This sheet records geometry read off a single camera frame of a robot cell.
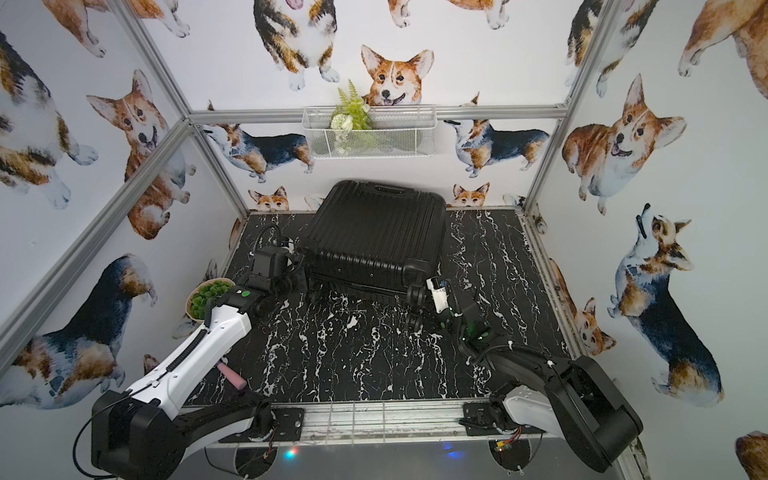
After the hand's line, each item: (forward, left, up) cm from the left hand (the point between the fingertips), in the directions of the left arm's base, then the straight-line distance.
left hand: (309, 265), depth 83 cm
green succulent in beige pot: (-5, +31, -6) cm, 32 cm away
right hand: (-8, -30, -8) cm, 32 cm away
